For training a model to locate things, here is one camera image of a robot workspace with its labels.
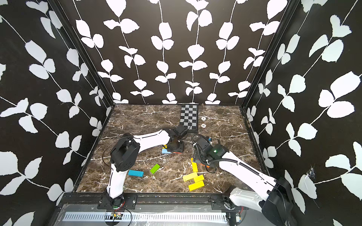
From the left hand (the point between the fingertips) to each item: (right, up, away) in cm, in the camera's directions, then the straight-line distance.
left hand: (181, 148), depth 93 cm
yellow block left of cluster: (+6, -15, -10) cm, 19 cm away
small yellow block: (+11, -16, -10) cm, 22 cm away
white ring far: (+18, +19, +19) cm, 32 cm away
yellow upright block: (+9, -9, -6) cm, 14 cm away
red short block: (-3, -3, -1) cm, 4 cm away
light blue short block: (-10, 0, -6) cm, 12 cm away
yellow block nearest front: (+9, -19, -13) cm, 24 cm away
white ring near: (+17, +15, +15) cm, 27 cm away
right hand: (+10, -2, -13) cm, 17 cm away
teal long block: (-26, -12, -11) cm, 31 cm away
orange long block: (+17, -10, -7) cm, 21 cm away
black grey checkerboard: (+6, +20, +17) cm, 27 cm away
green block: (-16, -11, -7) cm, 21 cm away
